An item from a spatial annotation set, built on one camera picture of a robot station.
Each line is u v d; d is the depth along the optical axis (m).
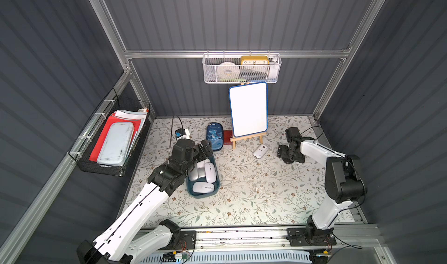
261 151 1.02
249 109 0.91
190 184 0.88
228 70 0.84
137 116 0.79
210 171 0.91
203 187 0.87
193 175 0.91
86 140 0.63
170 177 0.50
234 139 0.99
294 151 0.73
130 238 0.41
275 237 0.75
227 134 1.08
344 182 0.49
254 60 0.87
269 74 0.87
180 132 0.62
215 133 1.08
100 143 0.69
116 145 0.68
